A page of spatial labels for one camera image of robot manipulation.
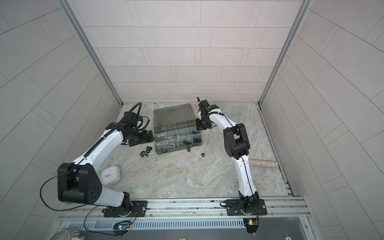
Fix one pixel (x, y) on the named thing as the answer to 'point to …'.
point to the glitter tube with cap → (263, 164)
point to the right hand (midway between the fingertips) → (197, 128)
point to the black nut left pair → (148, 149)
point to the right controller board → (251, 224)
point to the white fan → (68, 234)
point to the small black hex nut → (202, 155)
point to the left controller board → (121, 228)
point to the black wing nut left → (142, 155)
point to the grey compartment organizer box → (175, 128)
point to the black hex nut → (188, 149)
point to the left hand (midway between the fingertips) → (151, 137)
